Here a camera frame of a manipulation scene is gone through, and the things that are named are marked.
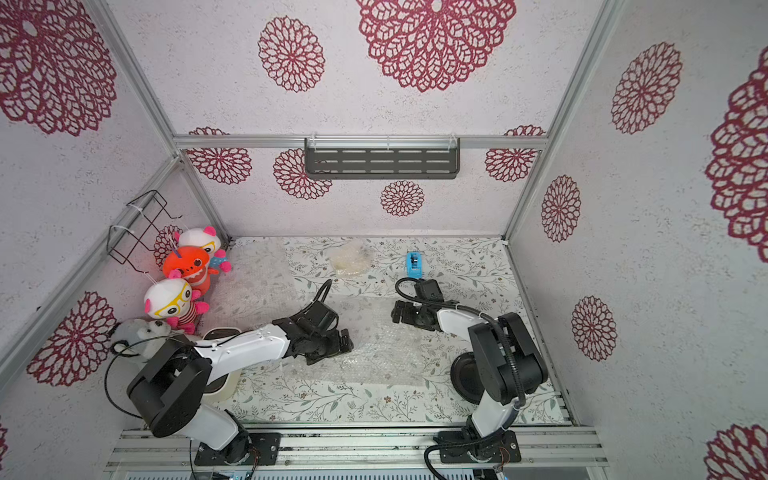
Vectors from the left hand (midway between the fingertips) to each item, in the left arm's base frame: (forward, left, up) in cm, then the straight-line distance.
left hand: (341, 350), depth 88 cm
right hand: (+13, -19, 0) cm, 23 cm away
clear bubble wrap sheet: (+35, -1, 0) cm, 35 cm away
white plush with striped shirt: (+7, +44, +17) cm, 48 cm away
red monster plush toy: (+20, +45, +17) cm, 52 cm away
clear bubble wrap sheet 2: (0, -12, -2) cm, 12 cm away
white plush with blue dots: (+30, +43, +16) cm, 55 cm away
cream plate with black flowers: (+35, 0, 0) cm, 35 cm away
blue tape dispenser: (+33, -24, -1) cm, 41 cm away
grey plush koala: (-4, +48, +17) cm, 51 cm away
